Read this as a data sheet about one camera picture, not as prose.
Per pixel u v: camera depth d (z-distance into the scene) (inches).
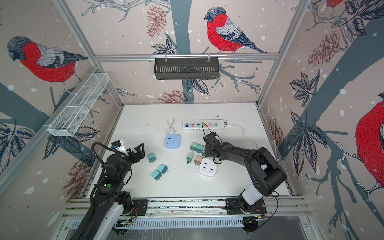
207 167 33.0
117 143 26.9
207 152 33.0
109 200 21.4
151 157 35.1
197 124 41.0
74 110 29.8
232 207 28.7
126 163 24.1
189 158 34.8
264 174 17.6
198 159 34.7
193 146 37.4
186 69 42.0
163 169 33.5
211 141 28.8
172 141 37.5
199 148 36.5
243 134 39.6
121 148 27.4
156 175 32.5
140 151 29.1
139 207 28.9
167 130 40.8
